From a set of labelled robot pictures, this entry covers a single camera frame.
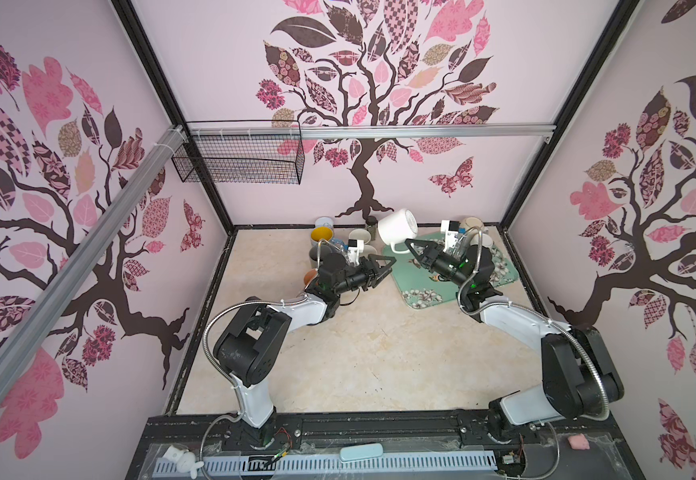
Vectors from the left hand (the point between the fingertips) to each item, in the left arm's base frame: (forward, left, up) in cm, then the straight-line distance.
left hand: (397, 266), depth 81 cm
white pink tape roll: (+33, +24, -15) cm, 44 cm away
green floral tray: (+6, -11, -20) cm, 24 cm away
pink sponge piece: (-39, -43, -19) cm, 61 cm away
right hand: (+3, -2, +8) cm, 9 cm away
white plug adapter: (-43, +51, -19) cm, 69 cm away
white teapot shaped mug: (+6, 0, +9) cm, 11 cm away
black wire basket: (+37, +49, +12) cm, 62 cm away
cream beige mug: (+30, -33, -12) cm, 46 cm away
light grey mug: (+24, +10, -12) cm, 29 cm away
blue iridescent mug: (+26, +24, -13) cm, 37 cm away
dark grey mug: (+15, +26, -13) cm, 33 cm away
